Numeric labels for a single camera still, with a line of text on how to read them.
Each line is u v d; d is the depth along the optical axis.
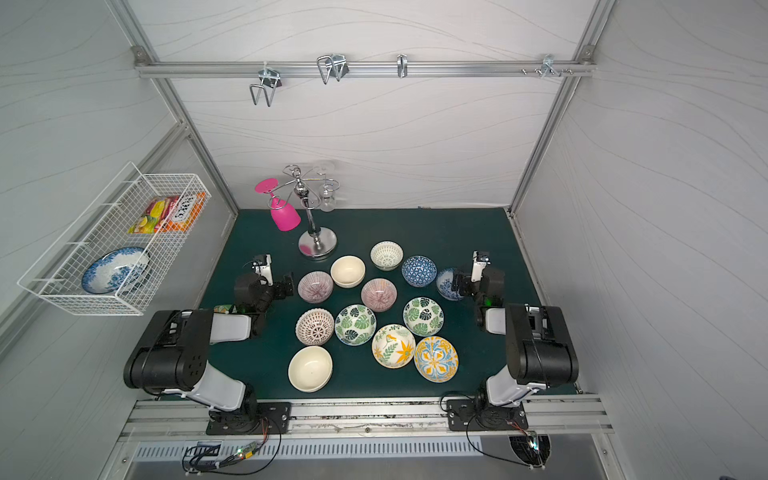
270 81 0.78
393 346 0.84
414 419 0.75
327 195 1.03
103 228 0.65
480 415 0.68
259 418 0.72
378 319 0.86
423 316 0.91
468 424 0.72
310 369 0.80
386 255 1.04
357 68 0.78
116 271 0.63
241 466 0.68
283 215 0.99
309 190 0.90
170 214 0.73
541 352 0.46
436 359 0.82
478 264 0.84
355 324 0.88
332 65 0.76
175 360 0.45
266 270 0.84
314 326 0.88
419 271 1.01
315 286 0.96
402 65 0.72
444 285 0.98
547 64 0.77
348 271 1.00
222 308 0.90
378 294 0.95
